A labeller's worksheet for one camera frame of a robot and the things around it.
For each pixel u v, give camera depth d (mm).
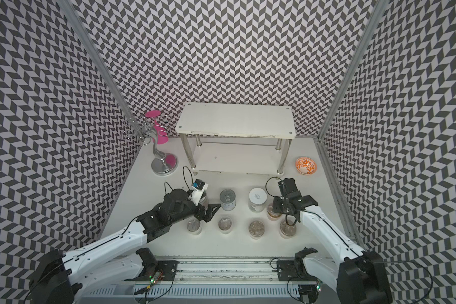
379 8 668
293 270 723
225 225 795
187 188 680
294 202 588
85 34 781
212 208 670
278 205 753
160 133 848
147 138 1230
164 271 718
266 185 693
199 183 663
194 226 787
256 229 788
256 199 839
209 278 722
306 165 1020
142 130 845
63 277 402
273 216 829
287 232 783
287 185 653
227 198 845
